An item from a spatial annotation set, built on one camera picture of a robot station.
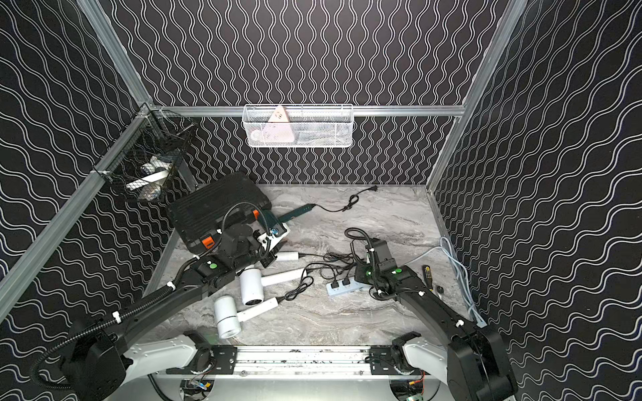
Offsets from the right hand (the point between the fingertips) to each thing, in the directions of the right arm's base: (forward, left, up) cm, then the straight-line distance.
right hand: (359, 270), depth 86 cm
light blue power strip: (-3, +2, -5) cm, 6 cm away
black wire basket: (+32, +78, +22) cm, 87 cm away
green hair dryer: (+21, +33, 0) cm, 39 cm away
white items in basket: (+16, +64, +29) cm, 72 cm away
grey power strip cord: (+5, -40, -9) cm, 41 cm away
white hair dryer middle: (-6, +36, 0) cm, 36 cm away
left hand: (+4, +25, +16) cm, 30 cm away
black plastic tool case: (+21, +63, +1) cm, 66 cm away
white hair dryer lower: (-16, +42, -1) cm, 45 cm away
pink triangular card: (+39, +29, +29) cm, 56 cm away
